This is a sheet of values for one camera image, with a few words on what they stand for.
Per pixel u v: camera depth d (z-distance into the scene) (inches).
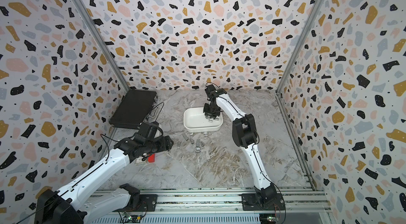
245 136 25.2
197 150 35.4
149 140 25.0
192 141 37.3
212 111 35.3
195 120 41.1
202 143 37.1
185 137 38.4
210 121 40.6
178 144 36.6
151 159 33.4
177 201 29.6
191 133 38.4
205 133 38.4
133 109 43.3
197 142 37.2
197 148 36.1
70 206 15.0
